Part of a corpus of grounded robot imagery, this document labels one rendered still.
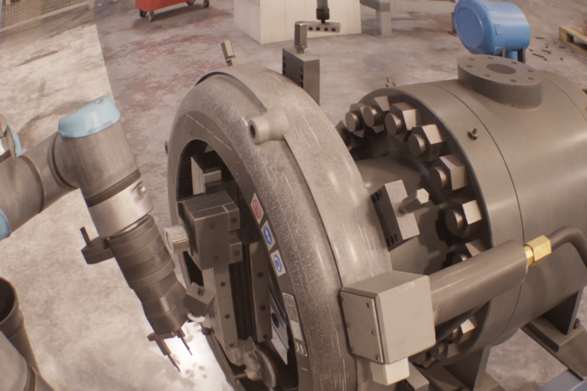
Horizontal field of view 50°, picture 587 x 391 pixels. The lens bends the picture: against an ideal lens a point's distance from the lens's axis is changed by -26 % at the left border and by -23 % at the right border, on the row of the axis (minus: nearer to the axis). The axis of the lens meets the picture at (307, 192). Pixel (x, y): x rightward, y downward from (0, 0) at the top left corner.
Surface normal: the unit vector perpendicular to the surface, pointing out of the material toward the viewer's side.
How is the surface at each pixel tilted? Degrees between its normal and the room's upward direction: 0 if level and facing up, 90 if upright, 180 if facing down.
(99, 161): 72
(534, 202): 59
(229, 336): 93
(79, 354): 0
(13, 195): 67
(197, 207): 3
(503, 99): 90
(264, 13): 90
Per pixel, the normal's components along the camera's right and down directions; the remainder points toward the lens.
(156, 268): 0.49, 0.00
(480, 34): -0.89, 0.23
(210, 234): 0.46, 0.44
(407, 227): 0.33, -0.29
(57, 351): -0.03, -0.90
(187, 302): -0.26, 0.33
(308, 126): 0.15, -0.63
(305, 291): -0.59, 0.14
